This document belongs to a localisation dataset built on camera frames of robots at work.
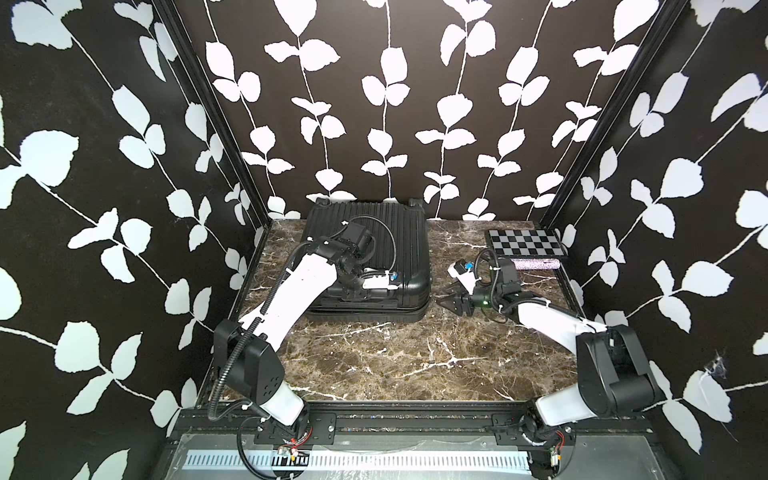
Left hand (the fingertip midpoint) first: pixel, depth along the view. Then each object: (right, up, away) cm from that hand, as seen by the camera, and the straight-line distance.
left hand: (366, 280), depth 81 cm
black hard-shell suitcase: (+10, -3, -3) cm, 10 cm away
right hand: (+21, -4, +4) cm, 22 cm away
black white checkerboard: (+59, +11, +30) cm, 67 cm away
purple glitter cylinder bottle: (+58, +4, +23) cm, 63 cm away
